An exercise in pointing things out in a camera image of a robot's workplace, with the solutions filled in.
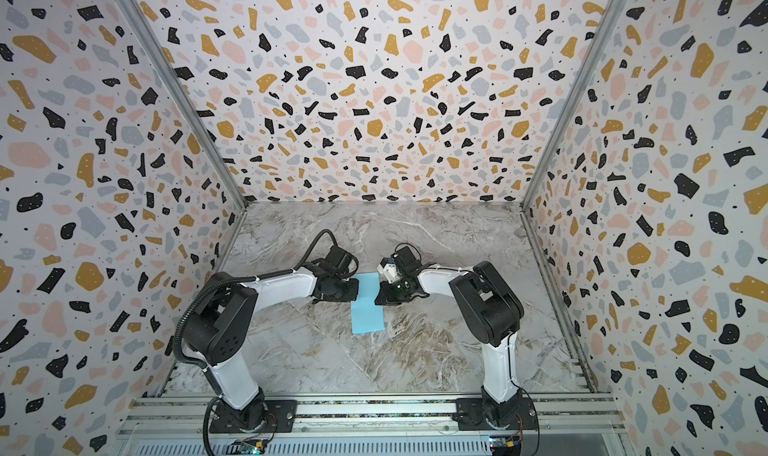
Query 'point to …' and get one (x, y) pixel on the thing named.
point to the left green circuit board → (254, 445)
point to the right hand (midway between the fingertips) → (373, 297)
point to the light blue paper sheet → (367, 316)
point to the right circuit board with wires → (500, 445)
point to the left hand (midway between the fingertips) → (357, 290)
